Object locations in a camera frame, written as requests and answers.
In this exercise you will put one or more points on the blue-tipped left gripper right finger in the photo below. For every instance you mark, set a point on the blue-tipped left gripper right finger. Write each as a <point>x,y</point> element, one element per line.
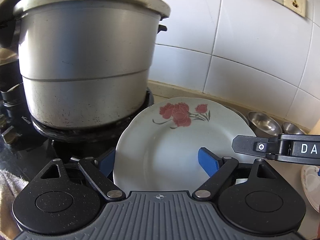
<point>220,172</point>

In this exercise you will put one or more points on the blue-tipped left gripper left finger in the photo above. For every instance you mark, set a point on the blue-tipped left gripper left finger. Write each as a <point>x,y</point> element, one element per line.
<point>89,179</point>

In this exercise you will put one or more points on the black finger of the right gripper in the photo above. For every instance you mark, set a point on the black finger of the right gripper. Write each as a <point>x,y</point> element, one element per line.
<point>256,146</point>

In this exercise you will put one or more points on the small steel bowl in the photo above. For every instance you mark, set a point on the small steel bowl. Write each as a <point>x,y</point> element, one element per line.
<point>290,128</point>

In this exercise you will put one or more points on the white plate red flowers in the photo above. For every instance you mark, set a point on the white plate red flowers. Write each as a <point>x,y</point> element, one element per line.
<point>310,184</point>
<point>159,149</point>

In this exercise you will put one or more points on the large steel bowl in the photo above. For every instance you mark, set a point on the large steel bowl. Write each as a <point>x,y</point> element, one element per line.
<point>239,114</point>

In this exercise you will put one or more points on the wooden knife block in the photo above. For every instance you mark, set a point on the wooden knife block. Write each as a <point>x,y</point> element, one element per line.
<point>316,129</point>

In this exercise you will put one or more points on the black gas stove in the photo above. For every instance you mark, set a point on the black gas stove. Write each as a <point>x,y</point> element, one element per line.
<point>27,146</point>

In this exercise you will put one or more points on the beige cloth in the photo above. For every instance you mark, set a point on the beige cloth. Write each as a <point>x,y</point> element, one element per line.
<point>11,186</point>

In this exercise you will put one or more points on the large aluminium steamer pot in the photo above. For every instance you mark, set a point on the large aluminium steamer pot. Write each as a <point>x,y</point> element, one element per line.
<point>85,63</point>

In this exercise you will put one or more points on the right wall socket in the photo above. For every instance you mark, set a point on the right wall socket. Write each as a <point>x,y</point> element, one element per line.
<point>297,6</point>

